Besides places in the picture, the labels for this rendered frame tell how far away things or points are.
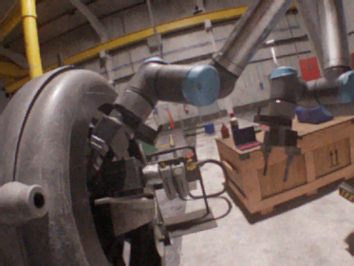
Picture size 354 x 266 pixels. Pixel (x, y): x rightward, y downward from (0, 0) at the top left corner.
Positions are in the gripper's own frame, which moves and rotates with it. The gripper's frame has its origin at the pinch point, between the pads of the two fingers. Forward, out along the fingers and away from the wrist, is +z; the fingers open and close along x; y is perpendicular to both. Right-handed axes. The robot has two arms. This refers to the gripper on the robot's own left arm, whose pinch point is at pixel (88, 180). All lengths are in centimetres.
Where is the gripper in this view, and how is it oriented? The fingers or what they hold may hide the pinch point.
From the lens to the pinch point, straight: 46.4
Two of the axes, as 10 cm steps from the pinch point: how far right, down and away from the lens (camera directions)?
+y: -9.0, -4.4, 0.7
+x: 1.1, -3.8, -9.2
